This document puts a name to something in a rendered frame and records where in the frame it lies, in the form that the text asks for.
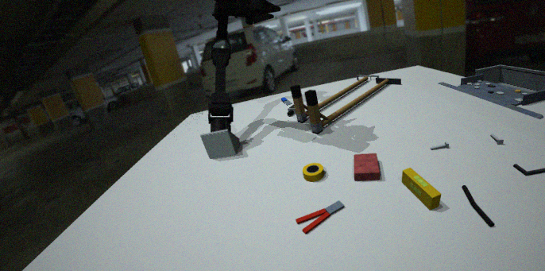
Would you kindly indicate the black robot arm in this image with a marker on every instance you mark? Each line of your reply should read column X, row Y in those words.
column 220, row 101

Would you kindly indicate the red-handled pliers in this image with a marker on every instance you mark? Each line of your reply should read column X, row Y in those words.
column 325, row 213

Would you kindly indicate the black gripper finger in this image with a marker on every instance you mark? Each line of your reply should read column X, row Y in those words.
column 262, row 17
column 268, row 7

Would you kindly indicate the red rectangular block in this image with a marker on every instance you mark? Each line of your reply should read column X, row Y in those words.
column 366, row 167

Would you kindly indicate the yellow tape roll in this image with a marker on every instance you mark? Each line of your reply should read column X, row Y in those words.
column 313, row 172

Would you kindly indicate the yellow spirit level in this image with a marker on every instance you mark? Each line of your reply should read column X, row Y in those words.
column 427, row 194

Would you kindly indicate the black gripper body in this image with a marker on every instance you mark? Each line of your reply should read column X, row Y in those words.
column 247, row 10

